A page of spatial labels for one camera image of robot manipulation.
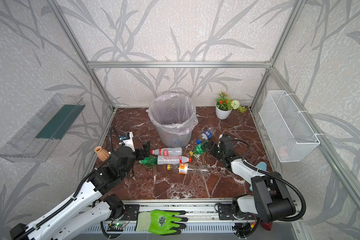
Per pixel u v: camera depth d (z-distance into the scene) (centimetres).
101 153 85
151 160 89
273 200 42
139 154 65
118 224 71
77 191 47
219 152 77
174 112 99
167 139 91
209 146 82
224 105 104
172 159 87
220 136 86
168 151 91
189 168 83
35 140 64
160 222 70
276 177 43
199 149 91
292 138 61
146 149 67
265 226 67
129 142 64
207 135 99
